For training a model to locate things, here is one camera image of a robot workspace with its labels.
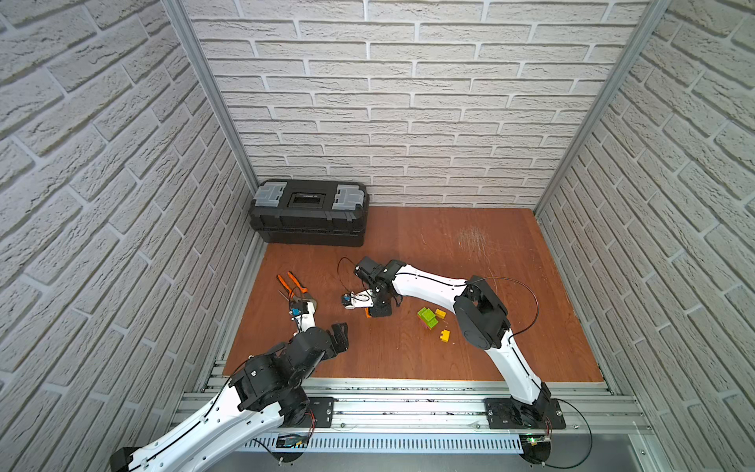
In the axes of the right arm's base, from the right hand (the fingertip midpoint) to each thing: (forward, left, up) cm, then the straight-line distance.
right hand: (380, 302), depth 94 cm
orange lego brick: (-8, +4, +9) cm, 12 cm away
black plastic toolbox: (+27, +22, +17) cm, 39 cm away
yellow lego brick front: (-14, -19, +4) cm, 23 cm away
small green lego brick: (-8, -13, +5) cm, 16 cm away
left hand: (-14, +11, +14) cm, 22 cm away
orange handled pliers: (+5, +28, +2) cm, 28 cm away
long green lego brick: (-10, -15, +4) cm, 18 cm away
